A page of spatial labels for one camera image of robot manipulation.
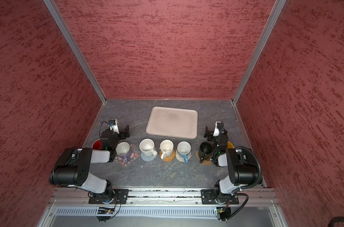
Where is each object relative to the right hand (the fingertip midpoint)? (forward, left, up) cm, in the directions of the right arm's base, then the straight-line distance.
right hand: (212, 128), depth 92 cm
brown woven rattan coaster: (-16, +29, -8) cm, 35 cm away
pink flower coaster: (-14, +52, -9) cm, 55 cm away
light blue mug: (-12, +20, -3) cm, 23 cm away
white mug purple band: (-12, +59, -5) cm, 60 cm away
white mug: (-10, +44, -6) cm, 45 cm away
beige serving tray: (+15, +25, -13) cm, 31 cm away
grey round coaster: (-16, +43, -8) cm, 47 cm away
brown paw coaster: (-20, +7, -7) cm, 22 cm away
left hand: (+3, +61, -1) cm, 61 cm away
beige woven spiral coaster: (-17, +22, -8) cm, 29 cm away
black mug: (-13, +6, -7) cm, 16 cm away
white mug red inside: (-9, +74, -1) cm, 74 cm away
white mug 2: (-11, +31, -5) cm, 33 cm away
